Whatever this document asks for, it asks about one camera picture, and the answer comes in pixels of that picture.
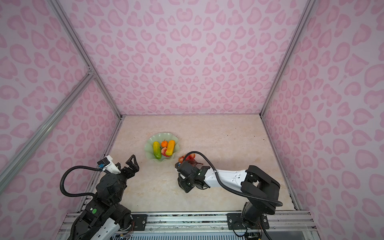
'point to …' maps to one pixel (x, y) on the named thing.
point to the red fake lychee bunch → (190, 158)
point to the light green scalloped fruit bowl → (161, 137)
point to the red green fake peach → (163, 151)
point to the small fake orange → (164, 143)
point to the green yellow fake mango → (157, 150)
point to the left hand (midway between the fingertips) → (128, 157)
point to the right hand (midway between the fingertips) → (183, 184)
